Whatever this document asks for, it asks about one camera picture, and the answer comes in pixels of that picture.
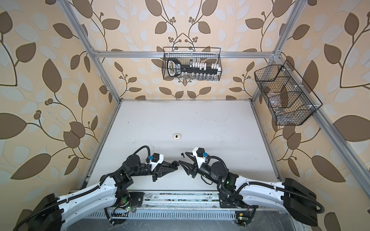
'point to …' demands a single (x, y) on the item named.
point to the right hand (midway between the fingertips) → (183, 159)
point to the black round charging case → (175, 164)
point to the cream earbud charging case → (177, 136)
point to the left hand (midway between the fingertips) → (173, 167)
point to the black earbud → (182, 154)
